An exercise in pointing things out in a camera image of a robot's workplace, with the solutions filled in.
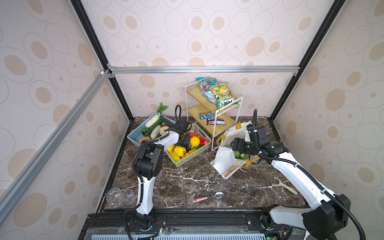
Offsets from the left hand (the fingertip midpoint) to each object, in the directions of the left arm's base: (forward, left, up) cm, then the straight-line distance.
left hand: (188, 136), depth 101 cm
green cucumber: (+5, +29, 0) cm, 29 cm away
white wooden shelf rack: (-6, -15, +22) cm, 27 cm away
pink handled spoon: (-38, -17, -3) cm, 41 cm away
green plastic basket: (-3, -11, 0) cm, 12 cm away
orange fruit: (-7, -4, +4) cm, 9 cm away
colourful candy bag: (+18, -11, +29) cm, 36 cm away
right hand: (-16, -27, +14) cm, 34 cm away
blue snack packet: (+9, -12, +12) cm, 19 cm away
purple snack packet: (+3, -14, +11) cm, 18 cm away
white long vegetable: (+5, +24, -1) cm, 24 cm away
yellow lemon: (-13, +5, +2) cm, 14 cm away
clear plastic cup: (-37, +39, -4) cm, 54 cm away
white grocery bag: (-20, -21, +4) cm, 30 cm away
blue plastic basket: (+3, +37, -2) cm, 38 cm away
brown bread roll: (0, +30, -2) cm, 30 cm away
